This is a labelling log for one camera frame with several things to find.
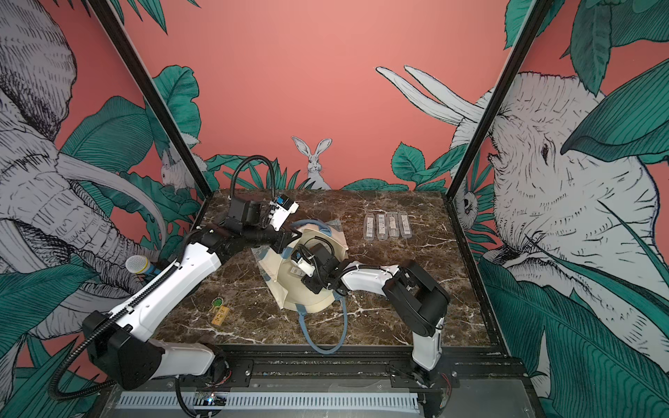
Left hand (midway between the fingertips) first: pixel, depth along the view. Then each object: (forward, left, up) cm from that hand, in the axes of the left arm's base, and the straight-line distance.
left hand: (300, 230), depth 75 cm
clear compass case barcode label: (+19, -25, -25) cm, 40 cm away
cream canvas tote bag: (-4, +7, -22) cm, 24 cm away
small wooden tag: (-15, +28, -25) cm, 41 cm away
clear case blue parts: (+18, -40, -25) cm, 51 cm away
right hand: (-3, +1, -22) cm, 22 cm away
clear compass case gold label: (+19, -30, -25) cm, 44 cm away
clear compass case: (+20, -35, -25) cm, 47 cm away
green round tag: (-10, +31, -26) cm, 41 cm away
